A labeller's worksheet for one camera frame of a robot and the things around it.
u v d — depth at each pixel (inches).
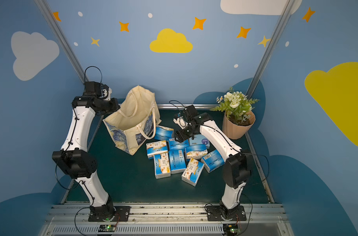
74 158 18.4
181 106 26.6
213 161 34.0
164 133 38.7
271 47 32.7
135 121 41.7
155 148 36.4
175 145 36.7
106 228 27.7
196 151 34.9
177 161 33.9
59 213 30.0
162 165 33.1
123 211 29.7
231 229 27.9
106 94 27.6
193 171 32.3
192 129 24.7
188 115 26.6
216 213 29.6
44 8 27.2
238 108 34.0
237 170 18.5
